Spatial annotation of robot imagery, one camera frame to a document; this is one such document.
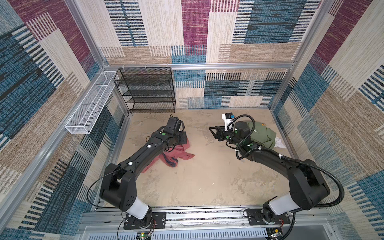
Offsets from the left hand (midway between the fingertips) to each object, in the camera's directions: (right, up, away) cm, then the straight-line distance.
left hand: (183, 135), depth 86 cm
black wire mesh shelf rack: (-27, +32, +22) cm, 47 cm away
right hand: (+16, +3, -2) cm, 16 cm away
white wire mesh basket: (-46, +11, -14) cm, 49 cm away
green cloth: (+49, 0, +9) cm, 50 cm away
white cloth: (+62, -6, +15) cm, 64 cm away
